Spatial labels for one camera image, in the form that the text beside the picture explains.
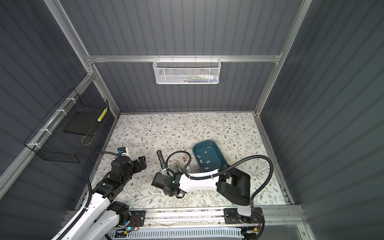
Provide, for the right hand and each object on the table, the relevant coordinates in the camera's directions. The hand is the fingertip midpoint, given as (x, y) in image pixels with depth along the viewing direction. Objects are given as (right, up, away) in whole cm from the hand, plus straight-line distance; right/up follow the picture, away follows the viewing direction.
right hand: (169, 185), depth 82 cm
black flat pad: (-42, +35, -8) cm, 55 cm away
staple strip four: (+22, +10, +11) cm, 27 cm away
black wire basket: (-50, +29, -10) cm, 59 cm away
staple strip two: (+17, +13, +13) cm, 25 cm away
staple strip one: (+21, +16, +16) cm, 31 cm away
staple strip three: (+18, +11, +11) cm, 24 cm away
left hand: (-17, +15, -2) cm, 23 cm away
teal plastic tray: (+23, +14, +15) cm, 31 cm away
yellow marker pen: (-37, +39, -1) cm, 54 cm away
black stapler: (-7, +12, +11) cm, 18 cm away
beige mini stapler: (+4, +9, +5) cm, 11 cm away
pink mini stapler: (+8, +13, +9) cm, 18 cm away
